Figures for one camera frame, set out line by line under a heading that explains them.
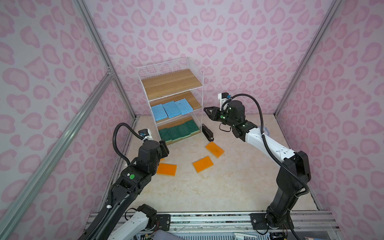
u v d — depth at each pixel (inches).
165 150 24.7
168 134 40.9
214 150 39.3
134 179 18.0
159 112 34.7
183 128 43.1
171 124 44.3
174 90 30.2
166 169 37.4
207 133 41.3
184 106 35.3
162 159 37.5
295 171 18.4
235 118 25.1
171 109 34.6
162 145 23.9
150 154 19.3
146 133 22.9
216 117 27.9
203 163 36.7
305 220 29.5
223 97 28.3
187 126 43.1
